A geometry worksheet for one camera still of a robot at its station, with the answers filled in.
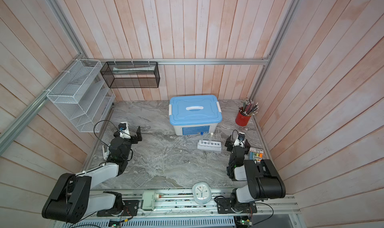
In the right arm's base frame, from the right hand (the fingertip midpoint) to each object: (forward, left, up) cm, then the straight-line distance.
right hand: (239, 137), depth 89 cm
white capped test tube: (-2, +16, -4) cm, 17 cm away
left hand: (0, +64, +7) cm, 64 cm away
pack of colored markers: (-7, -11, -9) cm, 16 cm away
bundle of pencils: (+20, -9, +5) cm, 23 cm away
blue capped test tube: (-2, +23, +6) cm, 24 cm away
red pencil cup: (+15, -6, -3) cm, 17 cm away
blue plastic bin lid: (+14, +27, +9) cm, 32 cm away
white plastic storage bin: (+6, +26, -1) cm, 27 cm away
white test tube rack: (-3, +17, -6) cm, 18 cm away
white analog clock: (-30, +23, -7) cm, 39 cm away
